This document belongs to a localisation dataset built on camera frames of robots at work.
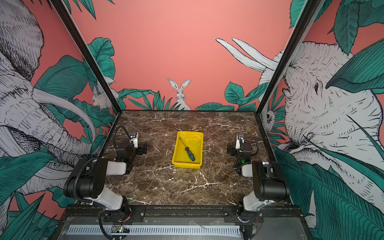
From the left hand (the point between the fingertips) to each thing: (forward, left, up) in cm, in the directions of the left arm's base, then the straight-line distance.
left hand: (138, 138), depth 94 cm
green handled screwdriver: (-9, -33, -6) cm, 35 cm away
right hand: (-3, -62, +1) cm, 62 cm away
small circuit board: (-47, +1, -7) cm, 48 cm away
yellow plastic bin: (+3, -36, -10) cm, 38 cm away
